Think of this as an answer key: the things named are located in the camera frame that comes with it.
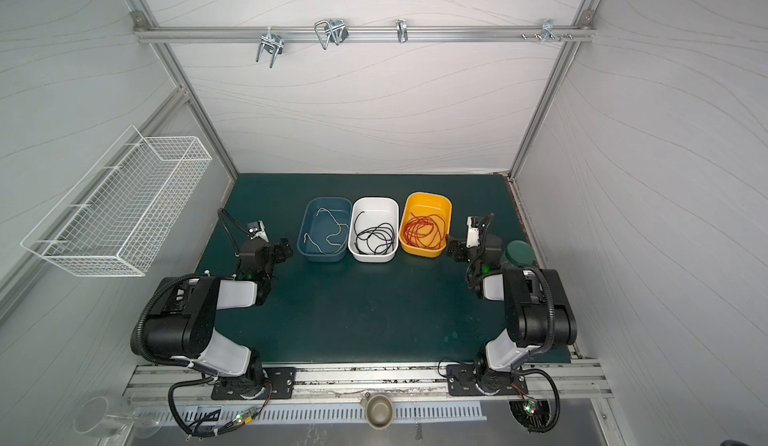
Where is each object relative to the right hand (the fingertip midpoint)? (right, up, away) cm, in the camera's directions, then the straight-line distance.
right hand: (468, 229), depth 95 cm
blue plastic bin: (-48, -1, +8) cm, 49 cm away
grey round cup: (-28, -41, -26) cm, 56 cm away
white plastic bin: (-30, +6, +11) cm, 32 cm away
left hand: (-63, -2, -1) cm, 63 cm away
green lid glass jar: (+13, -6, -9) cm, 17 cm away
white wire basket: (-89, +5, -28) cm, 93 cm away
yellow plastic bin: (-12, +8, +14) cm, 20 cm away
